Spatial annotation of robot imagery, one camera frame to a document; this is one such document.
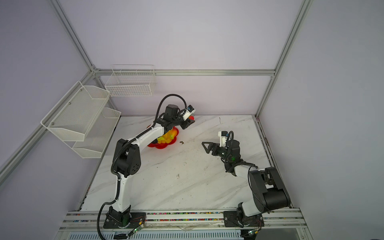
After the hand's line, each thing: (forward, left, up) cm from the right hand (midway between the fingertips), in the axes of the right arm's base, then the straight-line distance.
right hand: (205, 144), depth 87 cm
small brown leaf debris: (+11, +17, -13) cm, 24 cm away
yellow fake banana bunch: (+11, +26, -8) cm, 29 cm away
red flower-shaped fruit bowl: (+5, +28, -10) cm, 30 cm away
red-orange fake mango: (+16, +9, +6) cm, 19 cm away
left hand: (+18, +10, +5) cm, 21 cm away
